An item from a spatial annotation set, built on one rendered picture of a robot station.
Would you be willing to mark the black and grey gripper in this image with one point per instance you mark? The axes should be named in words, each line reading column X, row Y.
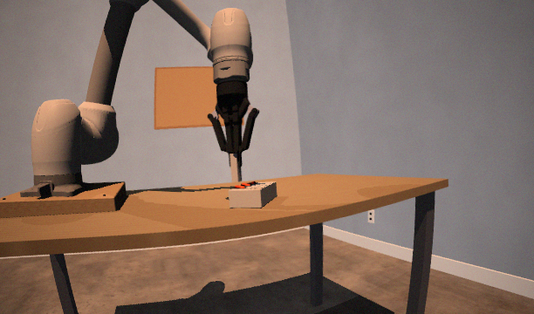
column 232, row 104

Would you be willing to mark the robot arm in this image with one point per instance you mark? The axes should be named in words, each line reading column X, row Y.
column 62, row 141

